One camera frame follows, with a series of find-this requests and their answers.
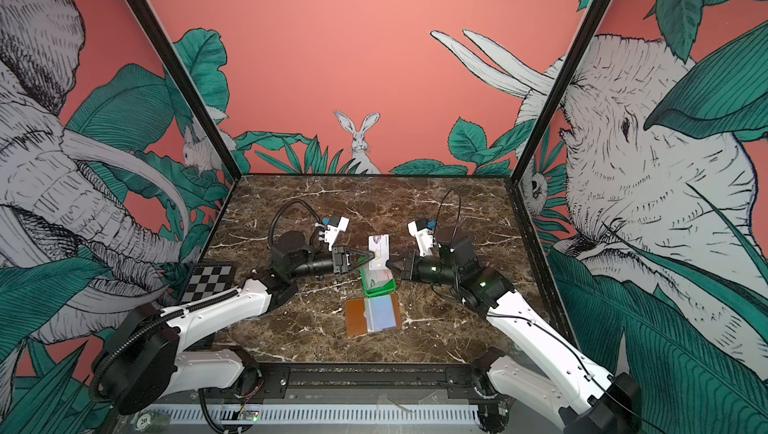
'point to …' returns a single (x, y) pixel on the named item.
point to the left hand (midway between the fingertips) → (373, 258)
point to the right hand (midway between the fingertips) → (384, 264)
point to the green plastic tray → (381, 290)
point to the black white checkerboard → (206, 279)
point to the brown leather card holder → (366, 315)
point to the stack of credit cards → (378, 276)
